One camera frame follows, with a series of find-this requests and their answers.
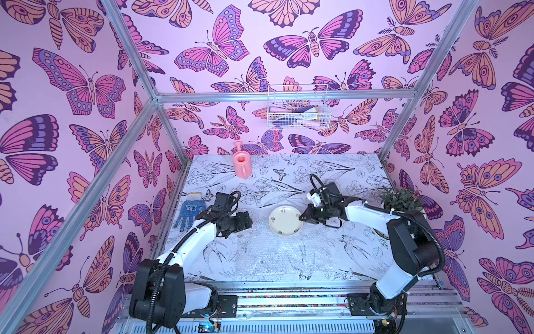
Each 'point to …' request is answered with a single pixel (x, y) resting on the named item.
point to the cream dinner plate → (284, 220)
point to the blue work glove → (188, 211)
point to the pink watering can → (242, 163)
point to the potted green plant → (403, 199)
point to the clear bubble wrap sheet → (263, 254)
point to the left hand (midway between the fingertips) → (246, 222)
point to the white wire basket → (298, 107)
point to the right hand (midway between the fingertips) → (300, 216)
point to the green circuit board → (208, 328)
